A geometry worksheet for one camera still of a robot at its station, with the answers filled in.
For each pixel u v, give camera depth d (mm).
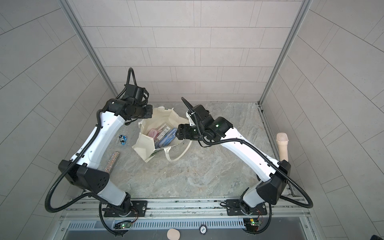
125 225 654
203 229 664
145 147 794
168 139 884
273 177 389
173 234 642
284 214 699
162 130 898
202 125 508
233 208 711
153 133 867
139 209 708
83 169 411
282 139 622
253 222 680
